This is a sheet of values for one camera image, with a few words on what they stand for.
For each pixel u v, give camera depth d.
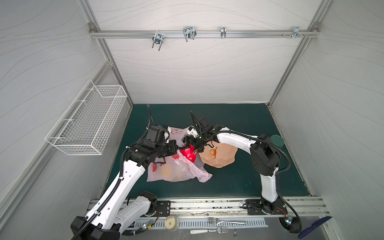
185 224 0.70
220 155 0.91
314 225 0.69
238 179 0.88
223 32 0.78
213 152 0.91
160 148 0.62
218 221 0.69
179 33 0.74
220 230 0.69
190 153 0.77
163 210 0.73
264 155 0.51
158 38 0.79
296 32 0.76
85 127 0.68
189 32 0.77
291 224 0.72
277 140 0.87
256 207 0.71
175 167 0.72
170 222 0.61
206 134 0.70
